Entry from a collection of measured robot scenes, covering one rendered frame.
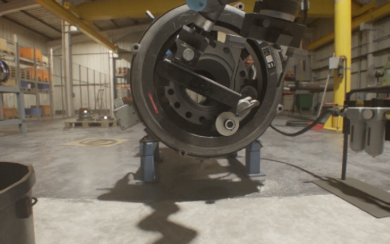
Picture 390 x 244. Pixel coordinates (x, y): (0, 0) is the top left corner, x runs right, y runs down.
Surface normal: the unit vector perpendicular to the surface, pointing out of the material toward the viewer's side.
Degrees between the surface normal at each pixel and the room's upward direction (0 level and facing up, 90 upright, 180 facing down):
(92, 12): 90
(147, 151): 90
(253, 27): 113
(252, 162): 90
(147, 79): 90
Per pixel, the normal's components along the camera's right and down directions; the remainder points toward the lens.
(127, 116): 0.11, 0.08
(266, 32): 0.14, 0.47
